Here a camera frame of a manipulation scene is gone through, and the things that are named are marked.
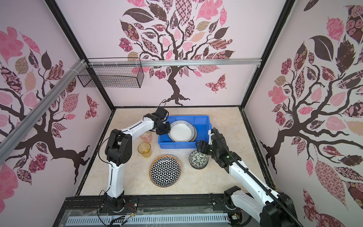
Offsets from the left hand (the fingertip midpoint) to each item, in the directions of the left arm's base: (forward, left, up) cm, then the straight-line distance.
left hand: (169, 132), depth 98 cm
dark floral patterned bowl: (-21, -19, 0) cm, 28 cm away
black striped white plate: (+3, -9, -3) cm, 10 cm away
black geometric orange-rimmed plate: (-26, +1, -4) cm, 26 cm away
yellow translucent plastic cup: (-14, +15, +2) cm, 20 cm away
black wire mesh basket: (+30, +39, +29) cm, 57 cm away
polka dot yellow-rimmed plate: (0, -16, 0) cm, 16 cm away
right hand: (-14, -20, +10) cm, 27 cm away
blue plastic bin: (+10, -25, -4) cm, 27 cm away
